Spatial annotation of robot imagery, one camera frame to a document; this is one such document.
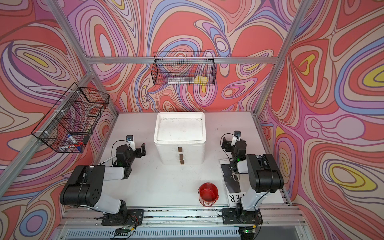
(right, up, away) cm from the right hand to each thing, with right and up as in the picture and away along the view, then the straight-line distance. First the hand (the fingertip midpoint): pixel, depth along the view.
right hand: (231, 140), depth 96 cm
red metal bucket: (-17, -27, -16) cm, 36 cm away
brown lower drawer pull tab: (-32, -12, -8) cm, 35 cm away
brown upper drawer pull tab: (-32, -3, -19) cm, 37 cm away
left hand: (-60, -2, -3) cm, 60 cm away
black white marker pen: (-81, -13, -3) cm, 82 cm away
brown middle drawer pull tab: (-32, -8, -14) cm, 36 cm away
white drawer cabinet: (-32, +4, -19) cm, 37 cm away
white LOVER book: (-4, -22, -14) cm, 26 cm away
